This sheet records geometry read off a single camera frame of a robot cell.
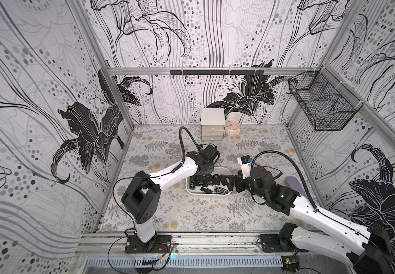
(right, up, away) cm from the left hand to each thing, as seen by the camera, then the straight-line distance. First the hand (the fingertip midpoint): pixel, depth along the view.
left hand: (207, 170), depth 88 cm
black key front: (0, -5, +1) cm, 5 cm away
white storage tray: (+10, 0, +2) cm, 11 cm away
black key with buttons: (+9, -5, +4) cm, 11 cm away
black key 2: (-4, -5, +2) cm, 7 cm away
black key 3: (+5, -5, +2) cm, 8 cm away
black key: (-8, -6, 0) cm, 10 cm away
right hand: (+11, +1, -12) cm, 16 cm away
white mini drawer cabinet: (+4, +26, +13) cm, 30 cm away
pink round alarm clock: (+18, +25, +27) cm, 41 cm away
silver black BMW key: (+7, -10, -1) cm, 12 cm away
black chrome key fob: (0, -10, +1) cm, 10 cm away
